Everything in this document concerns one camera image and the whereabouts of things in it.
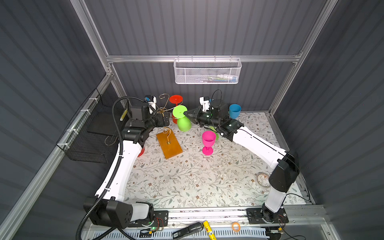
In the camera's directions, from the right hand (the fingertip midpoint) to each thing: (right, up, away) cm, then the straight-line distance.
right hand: (184, 114), depth 71 cm
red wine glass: (-6, +10, +12) cm, 16 cm away
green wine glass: (-1, -4, +9) cm, 9 cm away
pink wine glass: (+14, -14, +19) cm, 27 cm away
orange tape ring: (+27, -55, 0) cm, 61 cm away
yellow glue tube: (+12, -55, -1) cm, 56 cm away
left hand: (-13, +1, +4) cm, 13 cm away
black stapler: (+6, -51, -4) cm, 52 cm away
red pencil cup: (-30, -23, +27) cm, 46 cm away
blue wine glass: (+33, +5, +31) cm, 46 cm away
